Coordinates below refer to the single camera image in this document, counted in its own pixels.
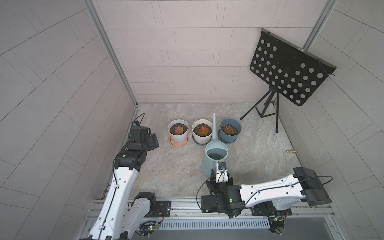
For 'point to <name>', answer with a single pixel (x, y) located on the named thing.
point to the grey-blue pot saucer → (201, 144)
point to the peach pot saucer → (179, 144)
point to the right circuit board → (277, 226)
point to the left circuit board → (148, 228)
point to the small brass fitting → (293, 151)
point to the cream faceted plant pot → (198, 123)
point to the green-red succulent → (230, 129)
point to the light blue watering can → (215, 151)
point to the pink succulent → (178, 130)
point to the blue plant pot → (225, 137)
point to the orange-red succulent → (203, 131)
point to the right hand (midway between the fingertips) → (214, 175)
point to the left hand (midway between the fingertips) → (148, 137)
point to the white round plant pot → (174, 123)
